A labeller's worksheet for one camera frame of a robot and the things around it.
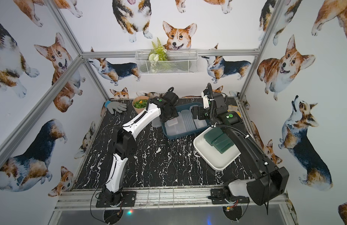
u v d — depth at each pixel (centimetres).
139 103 102
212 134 94
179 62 93
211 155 88
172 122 89
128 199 73
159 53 82
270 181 38
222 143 90
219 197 73
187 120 104
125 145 54
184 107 107
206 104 66
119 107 113
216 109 55
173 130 100
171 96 75
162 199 75
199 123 101
